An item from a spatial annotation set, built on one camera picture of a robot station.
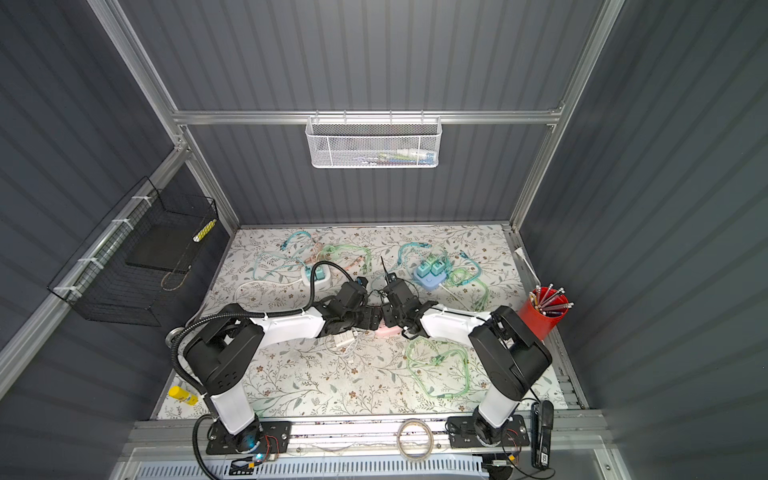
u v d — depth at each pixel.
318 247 1.11
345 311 0.73
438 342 0.89
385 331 0.88
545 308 0.84
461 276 1.05
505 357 0.46
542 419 0.74
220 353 0.48
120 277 0.70
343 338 0.88
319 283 1.02
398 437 0.73
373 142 1.24
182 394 0.72
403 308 0.71
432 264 0.99
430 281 1.01
